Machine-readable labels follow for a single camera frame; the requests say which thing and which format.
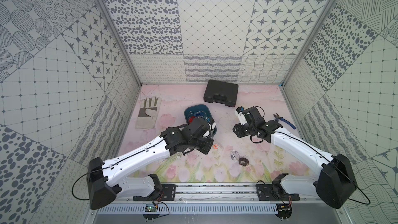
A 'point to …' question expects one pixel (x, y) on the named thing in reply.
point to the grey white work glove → (148, 112)
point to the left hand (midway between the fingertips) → (216, 147)
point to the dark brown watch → (243, 162)
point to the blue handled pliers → (277, 117)
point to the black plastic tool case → (222, 92)
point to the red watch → (191, 119)
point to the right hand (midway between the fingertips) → (237, 130)
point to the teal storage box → (198, 110)
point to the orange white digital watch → (215, 146)
